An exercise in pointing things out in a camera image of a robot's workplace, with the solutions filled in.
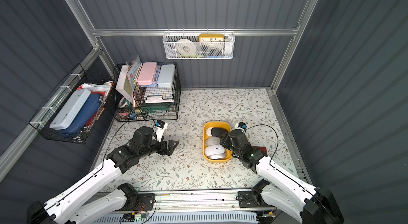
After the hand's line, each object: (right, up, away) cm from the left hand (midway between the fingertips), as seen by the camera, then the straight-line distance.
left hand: (170, 140), depth 77 cm
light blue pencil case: (-6, +35, +19) cm, 40 cm away
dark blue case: (-35, +13, -10) cm, 38 cm away
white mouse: (+21, -3, +13) cm, 25 cm away
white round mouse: (+19, +1, +17) cm, 26 cm away
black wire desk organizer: (-18, +25, +16) cm, 35 cm away
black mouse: (+25, +1, +18) cm, 30 cm away
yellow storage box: (+30, -10, +12) cm, 34 cm away
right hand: (+29, -2, +6) cm, 30 cm away
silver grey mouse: (+23, -9, +9) cm, 26 cm away
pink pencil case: (-17, +36, +17) cm, 43 cm away
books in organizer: (-26, +31, +10) cm, 42 cm away
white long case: (-39, +11, -15) cm, 43 cm away
